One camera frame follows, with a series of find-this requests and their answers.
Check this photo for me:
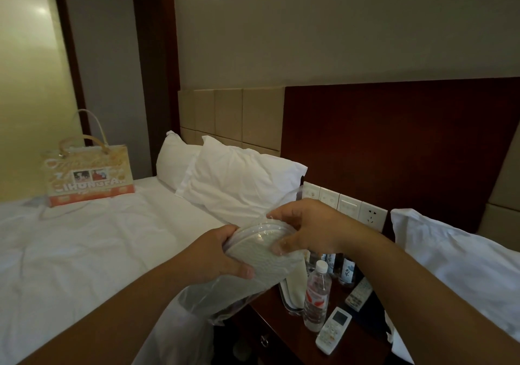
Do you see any person's right hand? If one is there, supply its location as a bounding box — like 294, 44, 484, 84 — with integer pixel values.
266, 198, 382, 265

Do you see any person's left hand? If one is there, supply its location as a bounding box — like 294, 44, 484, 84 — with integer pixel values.
178, 224, 257, 293

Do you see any clear plastic slipper bag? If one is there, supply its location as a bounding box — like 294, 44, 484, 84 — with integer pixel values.
276, 261, 311, 317
177, 210, 309, 327

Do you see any person's left forearm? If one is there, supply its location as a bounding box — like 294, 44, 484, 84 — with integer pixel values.
20, 267, 194, 365

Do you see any person's right forearm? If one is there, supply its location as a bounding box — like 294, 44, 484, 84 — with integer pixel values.
359, 232, 520, 365

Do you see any white power socket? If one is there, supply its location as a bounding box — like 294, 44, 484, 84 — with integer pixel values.
358, 201, 389, 233

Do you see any water bottle red label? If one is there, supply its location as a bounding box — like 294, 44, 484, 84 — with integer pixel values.
302, 259, 333, 333

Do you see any grey television remote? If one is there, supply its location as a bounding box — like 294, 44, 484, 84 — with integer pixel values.
344, 277, 374, 312

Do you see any white air conditioner remote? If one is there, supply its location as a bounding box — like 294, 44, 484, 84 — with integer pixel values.
315, 307, 353, 356

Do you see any dark blue folder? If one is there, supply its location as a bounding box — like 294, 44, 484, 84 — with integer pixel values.
357, 291, 391, 337

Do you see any dark wooden nightstand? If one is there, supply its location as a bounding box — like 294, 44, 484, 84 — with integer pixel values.
211, 255, 393, 365

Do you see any dark red wooden panel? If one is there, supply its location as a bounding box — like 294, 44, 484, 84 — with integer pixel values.
280, 77, 520, 242

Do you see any white bed duvet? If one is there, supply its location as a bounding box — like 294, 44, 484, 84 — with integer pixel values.
0, 175, 228, 365

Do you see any beige padded headboard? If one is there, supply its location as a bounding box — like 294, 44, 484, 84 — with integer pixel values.
177, 86, 286, 158
476, 123, 520, 252

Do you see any orange printed gift bag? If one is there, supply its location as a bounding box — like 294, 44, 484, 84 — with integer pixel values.
42, 108, 135, 208

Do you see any frosted glass partition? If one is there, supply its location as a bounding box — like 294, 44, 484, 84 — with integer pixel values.
0, 0, 84, 203

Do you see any white wall switch panel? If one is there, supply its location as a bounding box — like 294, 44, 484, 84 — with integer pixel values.
318, 187, 341, 209
301, 181, 322, 201
337, 194, 363, 219

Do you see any dark wooden frame strip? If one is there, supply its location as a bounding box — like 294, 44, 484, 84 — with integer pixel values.
49, 0, 93, 147

